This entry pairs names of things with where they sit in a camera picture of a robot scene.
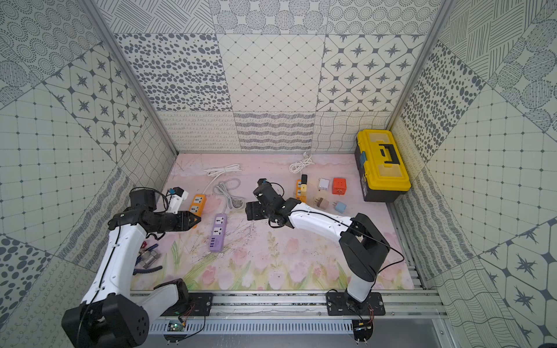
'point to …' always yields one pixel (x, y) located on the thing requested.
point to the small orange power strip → (299, 195)
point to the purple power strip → (218, 233)
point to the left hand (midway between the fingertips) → (192, 217)
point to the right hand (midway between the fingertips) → (257, 210)
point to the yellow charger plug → (304, 187)
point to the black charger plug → (304, 179)
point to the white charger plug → (323, 184)
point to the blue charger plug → (339, 206)
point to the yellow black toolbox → (383, 172)
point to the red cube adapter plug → (339, 186)
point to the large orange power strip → (197, 205)
